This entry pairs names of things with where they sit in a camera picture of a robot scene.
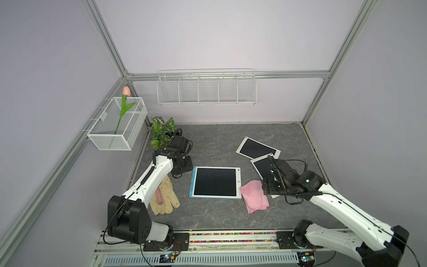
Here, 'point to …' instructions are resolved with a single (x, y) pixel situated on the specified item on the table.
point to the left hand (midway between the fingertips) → (187, 169)
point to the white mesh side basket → (100, 136)
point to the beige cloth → (169, 198)
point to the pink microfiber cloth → (253, 196)
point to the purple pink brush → (160, 200)
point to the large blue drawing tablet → (214, 182)
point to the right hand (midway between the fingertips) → (269, 184)
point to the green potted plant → (161, 132)
